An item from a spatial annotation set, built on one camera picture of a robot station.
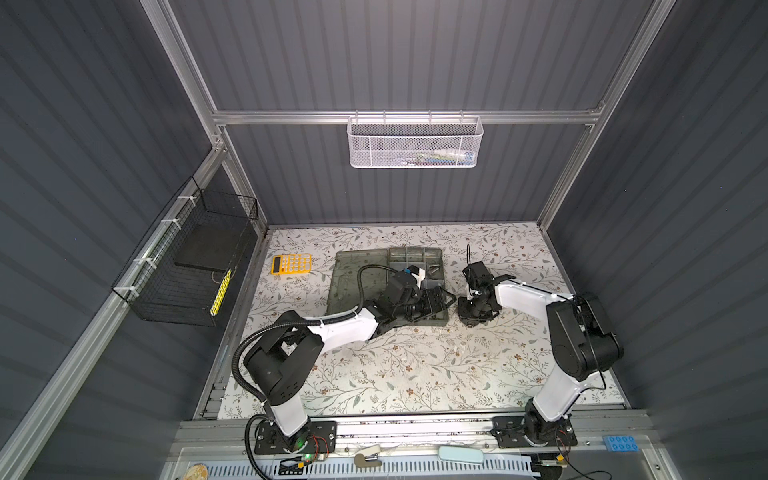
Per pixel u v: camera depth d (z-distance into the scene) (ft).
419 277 2.65
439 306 2.42
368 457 2.29
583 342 1.58
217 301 2.19
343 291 3.34
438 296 2.46
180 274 2.36
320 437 2.39
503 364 2.79
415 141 4.05
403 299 2.26
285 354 1.58
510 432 2.39
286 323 1.61
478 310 2.66
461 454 2.31
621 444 2.33
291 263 3.55
